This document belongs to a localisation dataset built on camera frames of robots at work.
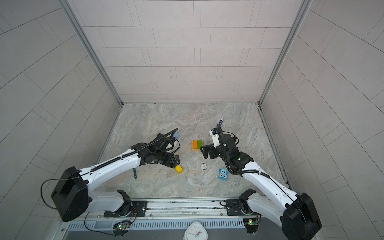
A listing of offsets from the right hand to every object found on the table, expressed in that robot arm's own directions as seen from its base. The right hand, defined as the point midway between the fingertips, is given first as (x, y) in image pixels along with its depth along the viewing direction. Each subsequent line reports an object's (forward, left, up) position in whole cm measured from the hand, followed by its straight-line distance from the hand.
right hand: (206, 146), depth 79 cm
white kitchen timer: (-35, +8, -11) cm, 38 cm away
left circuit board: (-31, +40, -9) cm, 51 cm away
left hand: (-4, +16, -5) cm, 17 cm away
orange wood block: (+8, +6, -11) cm, 15 cm away
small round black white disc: (-6, +2, -12) cm, 14 cm away
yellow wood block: (-8, +16, -9) cm, 20 cm away
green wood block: (+8, +4, -11) cm, 15 cm away
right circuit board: (-34, -18, -14) cm, 41 cm away
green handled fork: (-8, +40, -10) cm, 42 cm away
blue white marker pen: (+26, -13, -11) cm, 31 cm away
